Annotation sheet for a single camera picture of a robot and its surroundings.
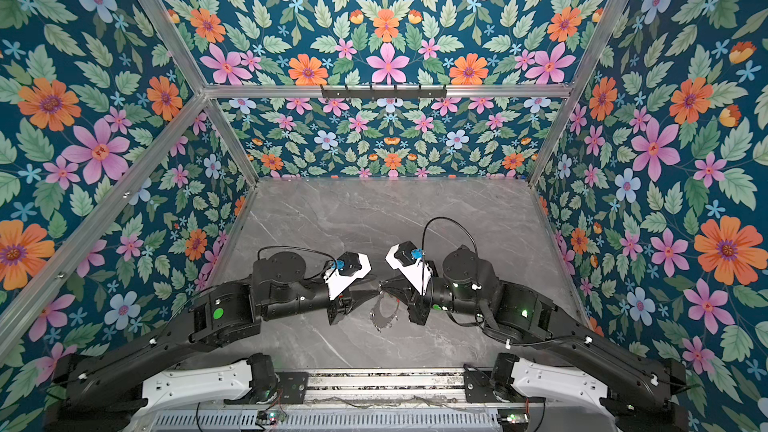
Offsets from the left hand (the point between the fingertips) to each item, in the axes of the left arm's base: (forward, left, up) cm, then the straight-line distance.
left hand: (379, 283), depth 55 cm
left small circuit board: (-17, +29, -35) cm, 48 cm away
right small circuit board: (-21, -29, -35) cm, 50 cm away
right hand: (+1, -1, -2) cm, 2 cm away
